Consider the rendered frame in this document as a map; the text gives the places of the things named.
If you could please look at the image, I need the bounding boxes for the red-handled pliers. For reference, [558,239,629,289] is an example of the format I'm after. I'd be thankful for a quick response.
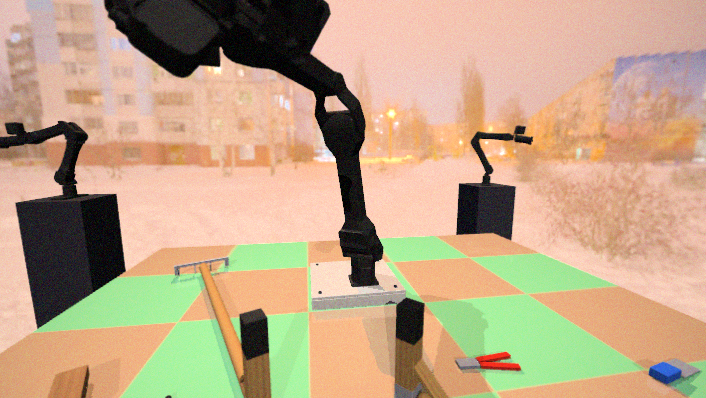
[455,352,521,371]

